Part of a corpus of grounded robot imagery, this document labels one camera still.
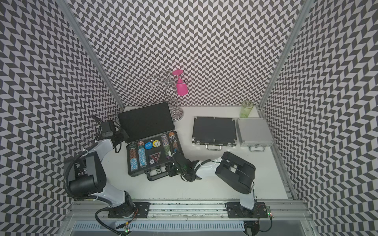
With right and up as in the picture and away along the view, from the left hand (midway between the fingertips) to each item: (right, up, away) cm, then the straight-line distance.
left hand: (126, 133), depth 94 cm
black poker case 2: (+57, 0, +5) cm, 58 cm away
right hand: (+28, -21, -9) cm, 36 cm away
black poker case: (+18, -4, -3) cm, 19 cm away
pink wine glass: (+35, +32, +9) cm, 48 cm away
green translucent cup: (+81, +18, +9) cm, 83 cm away
